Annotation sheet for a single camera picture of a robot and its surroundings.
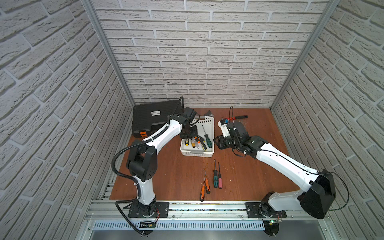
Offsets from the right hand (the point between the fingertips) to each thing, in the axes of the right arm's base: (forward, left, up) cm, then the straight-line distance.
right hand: (216, 138), depth 79 cm
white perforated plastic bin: (+24, 0, -17) cm, 29 cm away
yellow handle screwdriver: (+9, +12, -17) cm, 23 cm away
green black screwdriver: (-14, +1, -18) cm, 23 cm away
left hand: (+9, +11, -7) cm, 16 cm away
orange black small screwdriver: (+11, +9, -17) cm, 23 cm away
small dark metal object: (+34, -2, -18) cm, 39 cm away
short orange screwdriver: (-20, +7, -17) cm, 27 cm away
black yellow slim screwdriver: (+9, +6, -17) cm, 20 cm away
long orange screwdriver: (-21, +9, -18) cm, 29 cm away
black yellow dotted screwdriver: (+9, +16, -17) cm, 25 cm away
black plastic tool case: (+30, +42, -12) cm, 53 cm away
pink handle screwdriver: (-17, -1, -17) cm, 24 cm away
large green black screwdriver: (+8, +2, -17) cm, 19 cm away
